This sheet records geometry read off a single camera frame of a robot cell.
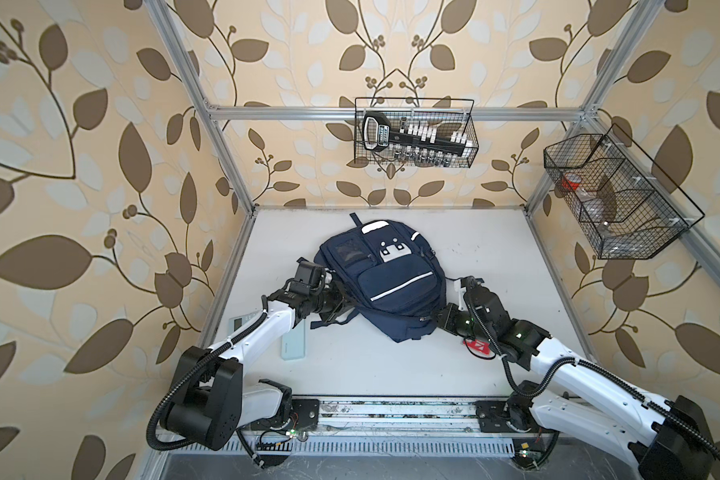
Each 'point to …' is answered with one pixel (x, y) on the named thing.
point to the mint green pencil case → (293, 343)
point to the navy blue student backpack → (386, 272)
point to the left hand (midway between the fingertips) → (359, 297)
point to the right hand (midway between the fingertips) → (431, 317)
